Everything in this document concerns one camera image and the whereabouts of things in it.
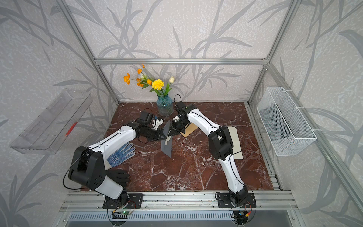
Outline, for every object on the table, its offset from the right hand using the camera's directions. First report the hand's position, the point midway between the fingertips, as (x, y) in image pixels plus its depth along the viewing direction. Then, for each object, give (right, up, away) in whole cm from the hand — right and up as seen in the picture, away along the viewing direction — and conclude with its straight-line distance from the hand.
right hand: (167, 134), depth 86 cm
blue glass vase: (-5, +20, +18) cm, 27 cm away
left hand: (0, -2, -1) cm, 2 cm away
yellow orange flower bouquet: (-20, +37, +15) cm, 45 cm away
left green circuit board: (-22, -40, -14) cm, 47 cm away
